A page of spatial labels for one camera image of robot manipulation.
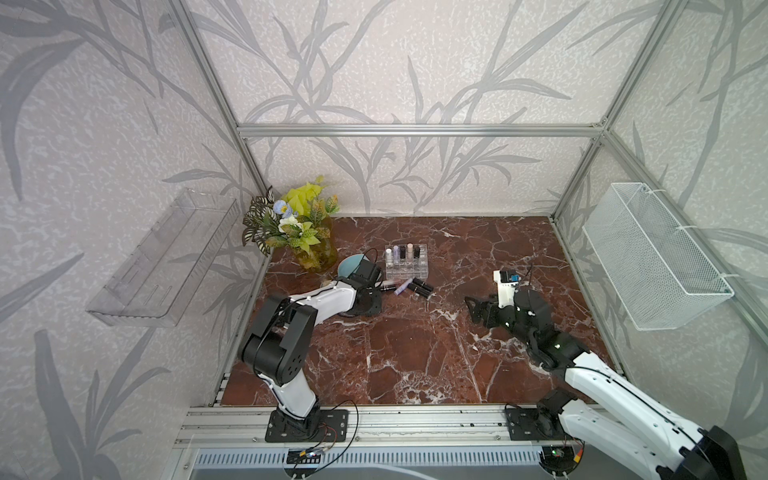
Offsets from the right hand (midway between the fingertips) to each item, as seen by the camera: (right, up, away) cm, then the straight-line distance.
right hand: (477, 294), depth 80 cm
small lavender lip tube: (-21, -1, +19) cm, 28 cm away
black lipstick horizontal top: (-25, -1, +19) cm, 32 cm away
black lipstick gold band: (-15, -2, +19) cm, 24 cm away
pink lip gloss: (-18, +11, +19) cm, 28 cm away
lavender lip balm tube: (-23, +10, +20) cm, 32 cm away
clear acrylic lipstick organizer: (-19, +7, +24) cm, 32 cm away
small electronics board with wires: (-44, -37, -10) cm, 59 cm away
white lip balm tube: (-25, +9, +21) cm, 34 cm away
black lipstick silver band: (-14, 0, +19) cm, 23 cm away
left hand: (-30, -6, +15) cm, 34 cm away
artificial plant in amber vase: (-52, +22, +10) cm, 58 cm away
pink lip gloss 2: (-25, +1, +19) cm, 32 cm away
